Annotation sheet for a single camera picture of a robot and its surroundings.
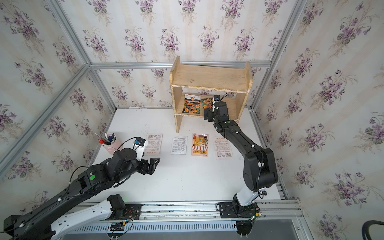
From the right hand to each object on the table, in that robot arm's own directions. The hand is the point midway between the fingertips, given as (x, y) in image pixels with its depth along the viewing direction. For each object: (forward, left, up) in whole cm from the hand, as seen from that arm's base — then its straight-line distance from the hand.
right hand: (215, 109), depth 89 cm
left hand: (-33, +30, +1) cm, 45 cm away
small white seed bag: (-13, +23, -22) cm, 34 cm away
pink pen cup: (-19, +61, -10) cm, 65 cm away
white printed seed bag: (-15, -7, -22) cm, 27 cm away
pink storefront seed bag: (-11, +9, -21) cm, 25 cm away
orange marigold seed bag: (+6, +5, 0) cm, 8 cm away
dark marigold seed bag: (+5, +14, 0) cm, 15 cm away
